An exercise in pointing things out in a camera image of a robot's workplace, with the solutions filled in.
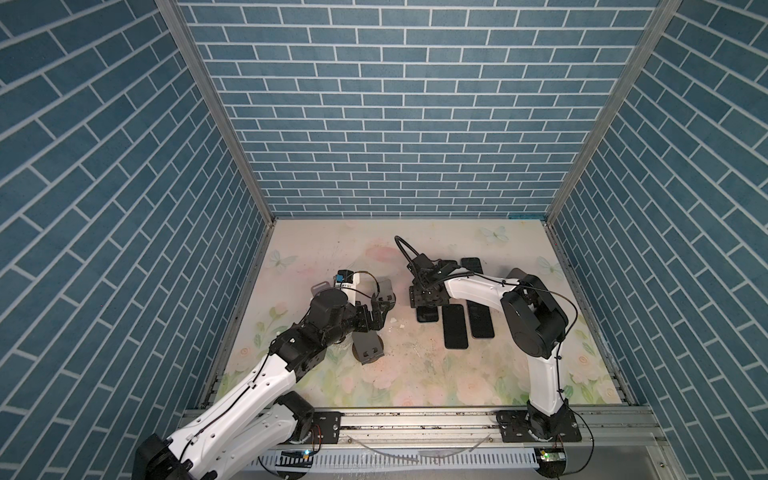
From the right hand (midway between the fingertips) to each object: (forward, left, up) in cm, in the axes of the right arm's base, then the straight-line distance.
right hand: (419, 296), depth 98 cm
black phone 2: (+16, -10, -4) cm, 19 cm away
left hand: (-14, +11, +18) cm, 25 cm away
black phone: (+15, -18, +1) cm, 23 cm away
